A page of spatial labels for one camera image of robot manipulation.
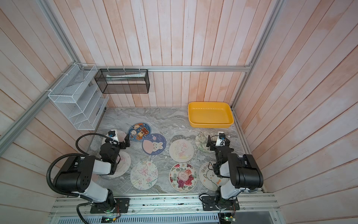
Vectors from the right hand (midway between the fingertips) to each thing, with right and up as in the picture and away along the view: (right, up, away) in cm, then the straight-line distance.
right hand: (216, 134), depth 91 cm
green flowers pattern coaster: (-8, -5, +10) cm, 14 cm away
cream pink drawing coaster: (-23, -12, +5) cm, 27 cm away
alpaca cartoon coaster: (-7, -27, -8) cm, 29 cm away
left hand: (-63, -1, +1) cm, 63 cm away
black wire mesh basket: (-69, +41, +17) cm, 82 cm away
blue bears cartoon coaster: (-57, +1, +14) cm, 58 cm away
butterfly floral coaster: (-47, -25, -7) cm, 53 cm away
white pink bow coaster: (-61, -20, -3) cm, 64 cm away
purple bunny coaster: (-43, -8, +7) cm, 44 cm away
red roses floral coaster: (-23, -26, -7) cm, 35 cm away
